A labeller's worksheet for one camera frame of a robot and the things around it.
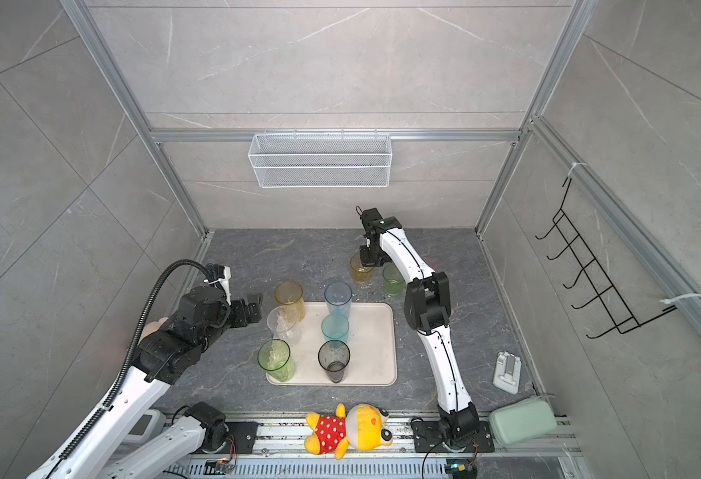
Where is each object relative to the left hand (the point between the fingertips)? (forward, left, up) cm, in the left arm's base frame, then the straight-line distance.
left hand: (247, 293), depth 73 cm
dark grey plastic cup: (-14, -21, -8) cm, 26 cm away
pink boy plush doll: (0, +33, -18) cm, 38 cm away
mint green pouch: (-26, -70, -26) cm, 79 cm away
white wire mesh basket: (+50, -16, +5) cm, 53 cm away
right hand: (+23, -34, -18) cm, 45 cm away
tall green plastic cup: (-10, -4, -16) cm, 19 cm away
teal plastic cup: (+1, -20, -22) cm, 30 cm away
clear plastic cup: (-1, -6, -15) cm, 17 cm away
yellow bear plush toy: (-27, -27, -17) cm, 42 cm away
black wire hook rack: (-11, -83, +6) cm, 83 cm away
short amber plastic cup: (+18, -29, -18) cm, 39 cm away
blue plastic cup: (+5, -22, -11) cm, 25 cm away
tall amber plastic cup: (+8, -7, -14) cm, 17 cm away
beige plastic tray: (-5, -32, -24) cm, 40 cm away
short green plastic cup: (+17, -41, -23) cm, 50 cm away
